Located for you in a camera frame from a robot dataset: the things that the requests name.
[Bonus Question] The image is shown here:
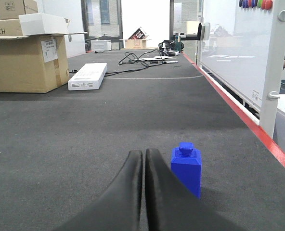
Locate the small cardboard box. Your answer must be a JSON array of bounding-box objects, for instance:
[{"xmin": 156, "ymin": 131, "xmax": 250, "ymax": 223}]
[{"xmin": 0, "ymin": 0, "xmax": 39, "ymax": 20}]

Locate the row of colourful magnets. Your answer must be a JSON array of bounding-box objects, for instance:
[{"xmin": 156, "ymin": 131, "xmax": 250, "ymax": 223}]
[{"xmin": 238, "ymin": 0, "xmax": 273, "ymax": 10}]

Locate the open cardboard box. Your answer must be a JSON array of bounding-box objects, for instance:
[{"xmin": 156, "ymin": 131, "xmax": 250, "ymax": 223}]
[{"xmin": 125, "ymin": 39, "xmax": 148, "ymax": 50}]

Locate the flat cardboard box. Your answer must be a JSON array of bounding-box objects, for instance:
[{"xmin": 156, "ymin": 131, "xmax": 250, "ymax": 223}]
[{"xmin": 0, "ymin": 18, "xmax": 23, "ymax": 37}]

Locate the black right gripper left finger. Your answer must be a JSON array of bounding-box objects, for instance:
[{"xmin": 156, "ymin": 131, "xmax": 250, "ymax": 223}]
[{"xmin": 51, "ymin": 149, "xmax": 143, "ymax": 231}]

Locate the red and black carton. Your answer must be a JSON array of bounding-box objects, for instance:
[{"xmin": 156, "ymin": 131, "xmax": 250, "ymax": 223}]
[{"xmin": 128, "ymin": 27, "xmax": 150, "ymax": 41}]

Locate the white open box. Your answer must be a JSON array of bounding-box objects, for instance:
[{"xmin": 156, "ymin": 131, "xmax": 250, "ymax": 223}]
[{"xmin": 18, "ymin": 13, "xmax": 70, "ymax": 36}]

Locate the large cardboard box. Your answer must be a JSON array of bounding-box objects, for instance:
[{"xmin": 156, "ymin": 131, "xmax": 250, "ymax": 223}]
[{"xmin": 0, "ymin": 32, "xmax": 88, "ymax": 94}]

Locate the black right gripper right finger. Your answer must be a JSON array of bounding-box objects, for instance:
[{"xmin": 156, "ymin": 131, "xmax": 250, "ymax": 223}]
[{"xmin": 144, "ymin": 148, "xmax": 249, "ymax": 231}]

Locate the long white flat box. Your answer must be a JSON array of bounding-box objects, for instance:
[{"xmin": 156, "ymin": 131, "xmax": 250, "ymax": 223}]
[{"xmin": 67, "ymin": 63, "xmax": 108, "ymax": 91}]

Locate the blue plastic box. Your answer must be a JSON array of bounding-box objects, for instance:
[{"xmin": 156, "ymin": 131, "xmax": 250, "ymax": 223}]
[{"xmin": 170, "ymin": 141, "xmax": 203, "ymax": 200}]

